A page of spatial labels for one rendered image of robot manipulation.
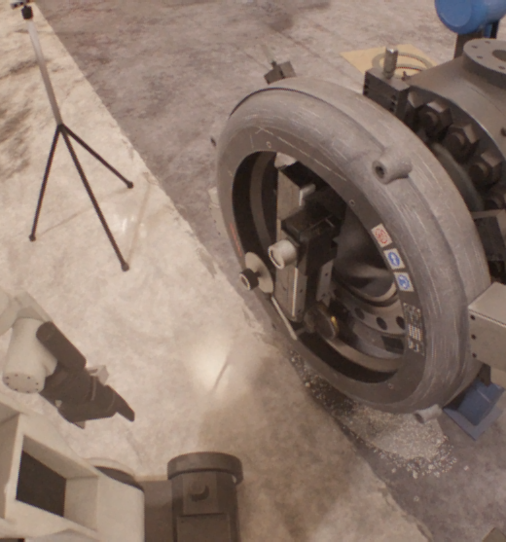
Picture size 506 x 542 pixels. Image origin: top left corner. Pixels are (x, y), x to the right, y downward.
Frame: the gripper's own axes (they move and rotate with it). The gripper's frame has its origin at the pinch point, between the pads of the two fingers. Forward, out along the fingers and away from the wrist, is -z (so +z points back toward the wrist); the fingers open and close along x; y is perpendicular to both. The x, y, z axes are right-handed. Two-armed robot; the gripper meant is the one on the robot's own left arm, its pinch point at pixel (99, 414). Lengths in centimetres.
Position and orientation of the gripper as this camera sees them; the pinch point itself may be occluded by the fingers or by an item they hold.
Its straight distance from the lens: 97.9
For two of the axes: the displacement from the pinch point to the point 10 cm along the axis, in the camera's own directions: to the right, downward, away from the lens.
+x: 9.7, -2.4, -1.0
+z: -2.4, -6.5, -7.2
